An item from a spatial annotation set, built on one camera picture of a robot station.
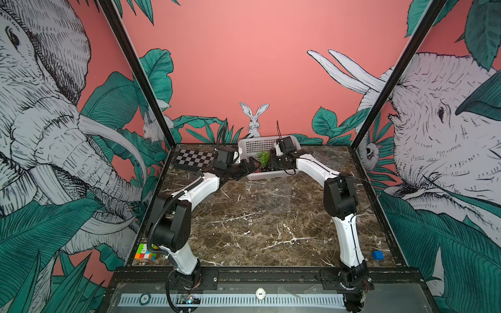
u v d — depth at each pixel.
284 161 0.78
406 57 0.81
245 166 0.79
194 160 1.08
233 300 0.70
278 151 0.87
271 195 0.98
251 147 1.14
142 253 0.75
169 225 0.46
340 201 0.58
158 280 0.76
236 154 0.75
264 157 1.07
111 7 0.70
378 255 0.78
